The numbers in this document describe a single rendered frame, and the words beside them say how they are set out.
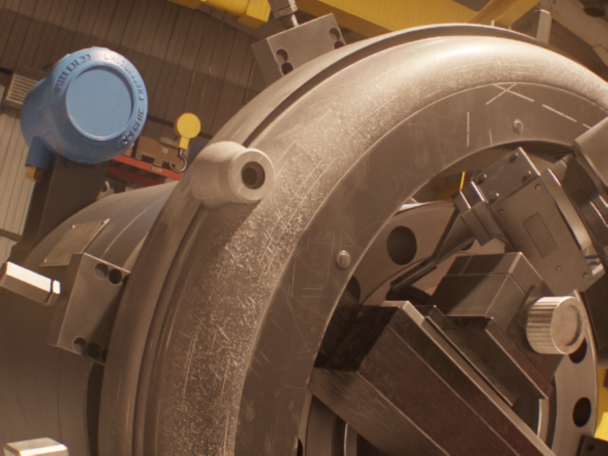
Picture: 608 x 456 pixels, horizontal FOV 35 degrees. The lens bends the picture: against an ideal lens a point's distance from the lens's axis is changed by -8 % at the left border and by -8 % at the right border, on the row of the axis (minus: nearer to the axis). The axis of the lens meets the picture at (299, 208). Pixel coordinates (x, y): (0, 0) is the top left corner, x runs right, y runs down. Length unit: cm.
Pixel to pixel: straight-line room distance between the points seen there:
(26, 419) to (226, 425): 60
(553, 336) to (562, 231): 13
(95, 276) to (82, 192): 71
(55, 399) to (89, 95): 49
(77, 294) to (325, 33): 32
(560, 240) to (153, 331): 34
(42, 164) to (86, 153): 10
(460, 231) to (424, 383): 13
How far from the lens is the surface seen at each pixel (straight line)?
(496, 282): 76
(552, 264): 86
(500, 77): 87
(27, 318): 129
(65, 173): 148
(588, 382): 114
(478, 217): 81
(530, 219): 82
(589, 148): 83
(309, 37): 91
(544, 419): 109
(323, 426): 90
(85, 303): 79
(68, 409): 110
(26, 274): 77
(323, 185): 74
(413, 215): 95
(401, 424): 79
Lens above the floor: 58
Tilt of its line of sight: 12 degrees up
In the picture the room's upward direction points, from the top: 12 degrees clockwise
